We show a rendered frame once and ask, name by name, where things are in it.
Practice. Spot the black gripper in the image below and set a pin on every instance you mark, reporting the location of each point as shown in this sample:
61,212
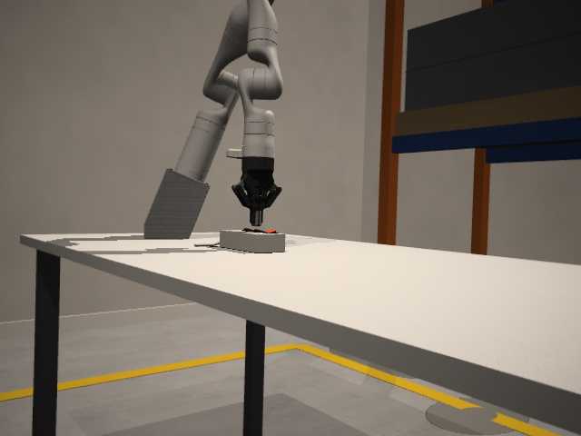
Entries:
257,180

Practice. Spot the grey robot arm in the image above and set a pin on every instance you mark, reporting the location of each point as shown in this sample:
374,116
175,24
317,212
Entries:
251,29

